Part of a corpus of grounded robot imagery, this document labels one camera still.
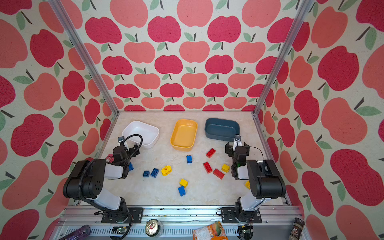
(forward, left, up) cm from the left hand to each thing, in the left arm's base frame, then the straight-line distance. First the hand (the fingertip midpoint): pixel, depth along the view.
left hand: (130, 145), depth 95 cm
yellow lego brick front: (-23, -35, -5) cm, 42 cm away
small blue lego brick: (-17, -12, -5) cm, 22 cm away
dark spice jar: (-44, -89, -2) cm, 100 cm away
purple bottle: (-46, +12, -3) cm, 48 cm away
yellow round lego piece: (-17, -25, -3) cm, 30 cm away
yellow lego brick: (-15, -60, -4) cm, 62 cm away
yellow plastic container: (+10, -34, -3) cm, 36 cm away
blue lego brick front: (-28, -34, -4) cm, 44 cm away
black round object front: (-46, -66, -9) cm, 81 cm away
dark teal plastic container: (+16, -62, -4) cm, 64 cm away
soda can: (-45, -23, +5) cm, 51 cm away
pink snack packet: (-6, +14, -6) cm, 16 cm away
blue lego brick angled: (-17, -17, -5) cm, 24 cm away
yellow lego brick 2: (-35, -59, +28) cm, 74 cm away
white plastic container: (+11, -10, -3) cm, 15 cm away
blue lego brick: (-8, -38, -4) cm, 39 cm away
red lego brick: (-4, -52, -4) cm, 52 cm away
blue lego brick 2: (-13, -2, -5) cm, 14 cm away
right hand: (-1, -71, +2) cm, 71 cm away
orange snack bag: (-46, -50, -4) cm, 68 cm away
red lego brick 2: (-14, -49, -4) cm, 51 cm away
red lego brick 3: (-18, -55, -5) cm, 58 cm away
